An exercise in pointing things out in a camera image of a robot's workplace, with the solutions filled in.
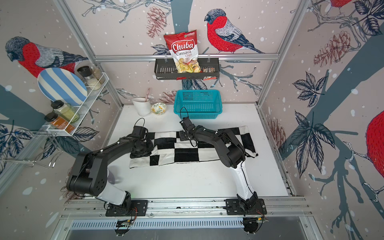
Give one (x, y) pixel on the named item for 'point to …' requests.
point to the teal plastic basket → (198, 104)
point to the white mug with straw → (143, 105)
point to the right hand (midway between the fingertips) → (182, 135)
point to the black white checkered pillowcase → (168, 148)
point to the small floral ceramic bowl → (158, 108)
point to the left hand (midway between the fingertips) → (155, 145)
